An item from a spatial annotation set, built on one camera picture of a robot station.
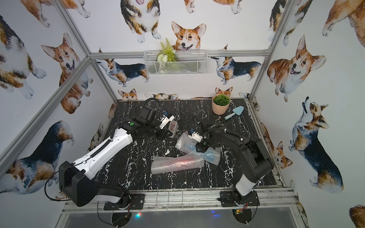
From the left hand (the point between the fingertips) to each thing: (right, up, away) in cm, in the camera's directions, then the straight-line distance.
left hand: (173, 131), depth 77 cm
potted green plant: (+31, +18, +27) cm, 45 cm away
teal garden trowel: (+47, +12, +37) cm, 61 cm away
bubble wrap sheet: (-7, -19, +4) cm, 21 cm away
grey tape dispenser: (-3, 0, +21) cm, 21 cm away
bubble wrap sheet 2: (+5, -7, +16) cm, 18 cm away
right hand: (+15, -11, +12) cm, 22 cm away
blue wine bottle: (+21, -14, +5) cm, 26 cm away
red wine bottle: (+4, -19, +4) cm, 20 cm away
